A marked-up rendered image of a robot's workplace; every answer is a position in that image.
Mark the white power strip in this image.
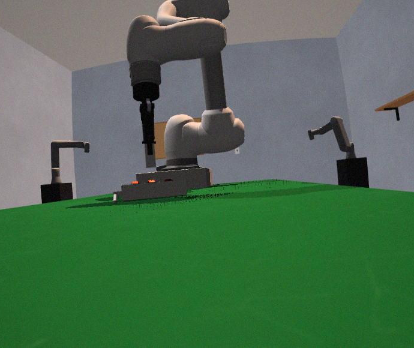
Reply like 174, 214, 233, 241
113, 179, 187, 203

